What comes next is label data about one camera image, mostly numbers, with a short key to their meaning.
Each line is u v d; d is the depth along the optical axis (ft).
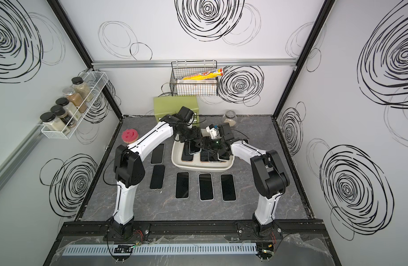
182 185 2.85
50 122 2.00
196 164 3.15
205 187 2.86
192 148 2.91
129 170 1.75
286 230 2.47
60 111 2.08
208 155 3.16
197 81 2.91
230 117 3.56
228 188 2.98
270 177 1.61
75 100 2.32
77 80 2.43
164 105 3.75
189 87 2.84
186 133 2.54
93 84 2.68
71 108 2.24
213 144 2.67
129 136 3.47
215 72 2.78
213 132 2.84
